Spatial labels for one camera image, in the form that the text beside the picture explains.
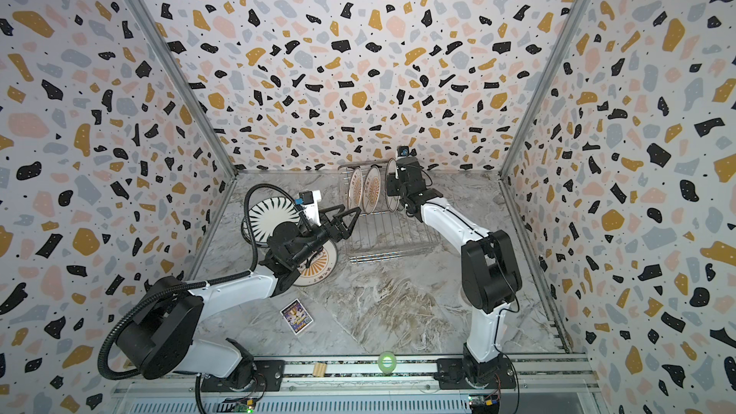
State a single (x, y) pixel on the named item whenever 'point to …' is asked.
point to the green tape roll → (387, 362)
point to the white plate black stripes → (266, 214)
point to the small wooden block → (319, 370)
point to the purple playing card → (296, 315)
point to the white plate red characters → (392, 200)
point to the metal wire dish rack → (380, 237)
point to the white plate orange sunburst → (356, 190)
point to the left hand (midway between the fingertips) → (352, 205)
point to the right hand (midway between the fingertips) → (391, 168)
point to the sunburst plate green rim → (321, 266)
